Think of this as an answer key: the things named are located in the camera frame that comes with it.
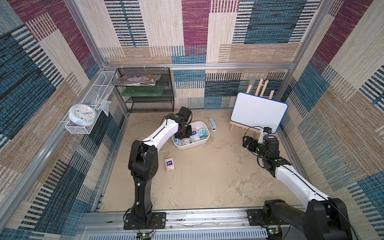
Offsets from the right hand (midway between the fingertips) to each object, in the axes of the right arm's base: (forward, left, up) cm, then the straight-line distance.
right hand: (250, 137), depth 86 cm
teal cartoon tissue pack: (+13, +27, -12) cm, 32 cm away
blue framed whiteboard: (+14, -7, +6) cm, 17 cm away
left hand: (+6, +36, -4) cm, 37 cm away
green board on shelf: (+35, +67, +7) cm, 76 cm away
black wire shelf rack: (+39, +68, -9) cm, 78 cm away
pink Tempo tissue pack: (-10, +47, -12) cm, 49 cm away
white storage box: (+4, +32, -9) cm, 34 cm away
